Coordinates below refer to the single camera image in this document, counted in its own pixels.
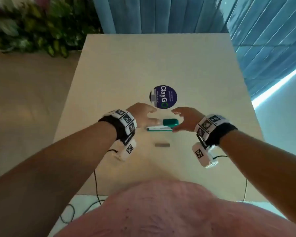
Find person's right forearm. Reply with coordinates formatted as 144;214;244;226
220;130;296;223

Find pink shirt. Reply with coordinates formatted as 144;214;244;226
53;179;296;237

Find black marker wristband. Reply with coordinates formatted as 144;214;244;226
194;114;238;148
98;109;138;146

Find person's right hand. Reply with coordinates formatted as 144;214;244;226
171;107;206;133

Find person's left forearm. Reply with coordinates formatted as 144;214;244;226
0;120;118;237

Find teal stapler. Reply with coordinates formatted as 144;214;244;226
147;118;180;133

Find round blue sticker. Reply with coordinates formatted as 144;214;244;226
149;85;178;110

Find beige table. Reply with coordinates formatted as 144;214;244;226
53;33;268;203

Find person's left hand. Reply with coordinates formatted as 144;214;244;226
126;103;159;129

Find green leafy plants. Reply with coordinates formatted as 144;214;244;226
0;0;104;59

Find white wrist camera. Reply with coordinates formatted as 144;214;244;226
116;139;137;162
191;142;219;169

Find black cable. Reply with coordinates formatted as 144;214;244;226
60;149;119;224
213;155;249;203

